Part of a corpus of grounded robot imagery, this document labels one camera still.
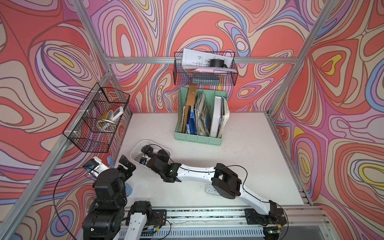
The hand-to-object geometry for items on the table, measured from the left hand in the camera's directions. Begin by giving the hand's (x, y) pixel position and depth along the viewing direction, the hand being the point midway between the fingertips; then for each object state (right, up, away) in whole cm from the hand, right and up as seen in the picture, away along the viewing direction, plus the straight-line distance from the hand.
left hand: (118, 161), depth 59 cm
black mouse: (+1, 0, +34) cm, 34 cm away
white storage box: (-6, -3, +35) cm, 35 cm away
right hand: (+10, -5, +30) cm, 32 cm away
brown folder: (+29, +28, +22) cm, 46 cm away
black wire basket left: (-17, +15, +11) cm, 25 cm away
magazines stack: (+35, +25, +31) cm, 53 cm away
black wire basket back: (+33, +48, +41) cm, 72 cm away
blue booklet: (+28, +17, +32) cm, 46 cm away
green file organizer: (+31, +6, +39) cm, 51 cm away
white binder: (+44, +21, +25) cm, 54 cm away
